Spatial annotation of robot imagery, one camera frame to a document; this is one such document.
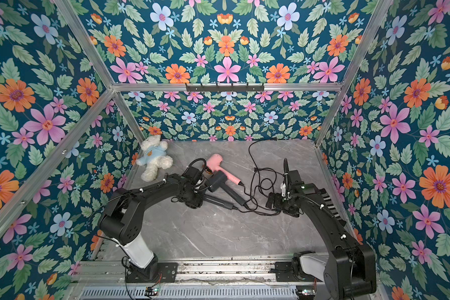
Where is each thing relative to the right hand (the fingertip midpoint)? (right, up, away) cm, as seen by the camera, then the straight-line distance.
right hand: (278, 205), depth 82 cm
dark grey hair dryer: (-31, +9, +17) cm, 36 cm away
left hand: (-38, 0, +12) cm, 40 cm away
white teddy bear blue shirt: (-66, +22, +22) cm, 73 cm away
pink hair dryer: (-32, +19, +22) cm, 43 cm away
